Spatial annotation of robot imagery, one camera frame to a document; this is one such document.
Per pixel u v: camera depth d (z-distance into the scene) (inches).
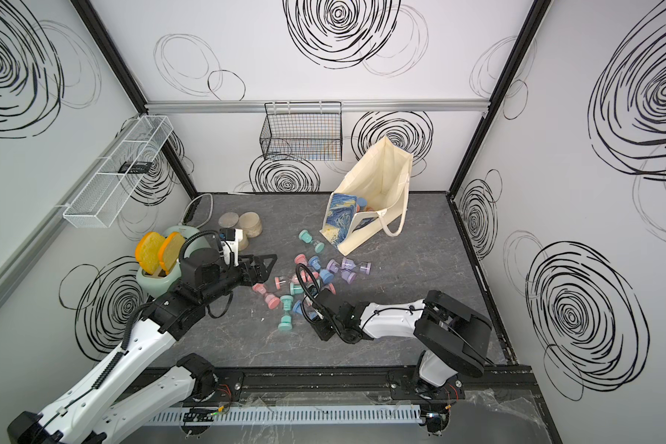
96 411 16.4
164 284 30.6
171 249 30.5
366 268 36.9
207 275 21.0
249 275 24.9
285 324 32.3
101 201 28.4
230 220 36.7
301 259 37.9
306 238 40.4
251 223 40.0
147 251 30.3
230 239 25.2
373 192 44.1
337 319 25.7
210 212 44.2
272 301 34.0
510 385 29.2
